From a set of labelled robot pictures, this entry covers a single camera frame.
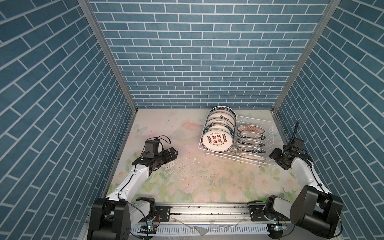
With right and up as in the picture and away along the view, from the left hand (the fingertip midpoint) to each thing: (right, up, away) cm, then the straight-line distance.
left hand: (173, 154), depth 86 cm
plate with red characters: (+26, +8, +5) cm, 28 cm away
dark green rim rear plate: (+30, +29, +10) cm, 43 cm away
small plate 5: (+43, 0, -5) cm, 44 cm away
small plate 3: (+50, +5, +13) cm, 52 cm away
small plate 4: (+49, +2, +9) cm, 49 cm away
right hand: (+60, 0, 0) cm, 60 cm away
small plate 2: (+50, +10, +13) cm, 53 cm away
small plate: (+49, +15, +13) cm, 53 cm away
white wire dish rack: (+62, +17, +15) cm, 66 cm away
